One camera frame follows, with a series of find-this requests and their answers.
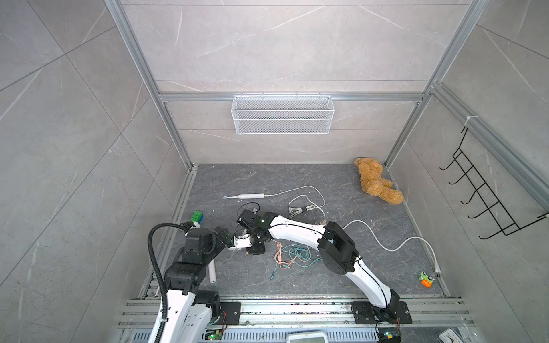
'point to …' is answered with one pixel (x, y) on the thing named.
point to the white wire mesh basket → (279, 115)
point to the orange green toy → (426, 280)
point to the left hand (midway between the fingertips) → (223, 233)
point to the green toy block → (197, 216)
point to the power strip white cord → (436, 266)
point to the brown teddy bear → (372, 184)
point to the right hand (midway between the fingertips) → (252, 246)
